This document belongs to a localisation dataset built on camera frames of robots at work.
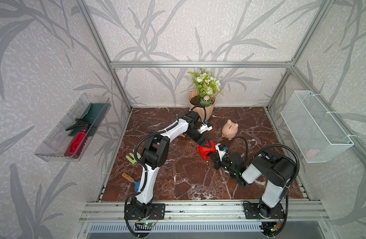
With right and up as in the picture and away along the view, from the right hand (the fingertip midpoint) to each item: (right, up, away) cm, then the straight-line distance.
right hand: (209, 152), depth 90 cm
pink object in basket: (+48, +4, -18) cm, 51 cm away
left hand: (-2, +5, +1) cm, 6 cm away
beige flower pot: (-3, +24, +1) cm, 25 cm away
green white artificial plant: (-2, +42, +2) cm, 42 cm away
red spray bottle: (-57, +11, -31) cm, 66 cm away
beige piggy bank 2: (-18, +9, +15) cm, 25 cm away
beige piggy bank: (+14, +13, +7) cm, 21 cm away
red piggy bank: (-4, +2, -3) cm, 5 cm away
